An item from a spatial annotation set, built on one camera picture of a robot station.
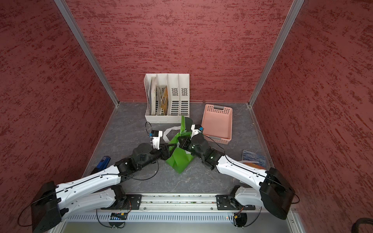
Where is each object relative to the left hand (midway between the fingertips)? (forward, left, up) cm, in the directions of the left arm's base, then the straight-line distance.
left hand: (174, 147), depth 74 cm
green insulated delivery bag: (-4, -2, -6) cm, 7 cm away
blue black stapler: (-4, +44, -15) cm, 46 cm away
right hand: (+4, -1, 0) cm, 4 cm away
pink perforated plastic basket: (+29, -29, -17) cm, 44 cm away
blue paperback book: (+3, -46, -17) cm, 49 cm away
